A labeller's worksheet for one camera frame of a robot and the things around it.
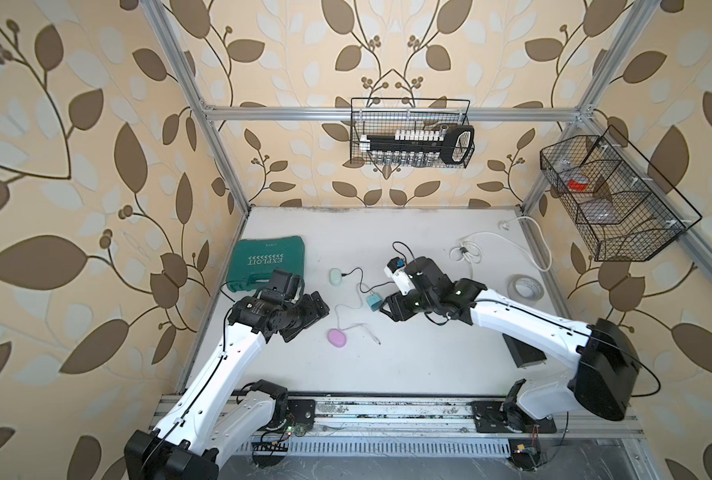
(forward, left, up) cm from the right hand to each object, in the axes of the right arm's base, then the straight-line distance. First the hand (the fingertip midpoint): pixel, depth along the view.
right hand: (387, 304), depth 80 cm
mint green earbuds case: (+17, +16, -11) cm, 26 cm away
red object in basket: (+23, -53, +19) cm, 61 cm away
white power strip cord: (+25, -31, -11) cm, 42 cm away
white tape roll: (+10, -47, -12) cm, 49 cm away
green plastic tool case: (+21, +43, -7) cm, 49 cm away
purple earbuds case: (-4, +15, -12) cm, 20 cm away
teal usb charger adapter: (+6, +3, -9) cm, 11 cm away
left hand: (-3, +19, +2) cm, 19 cm away
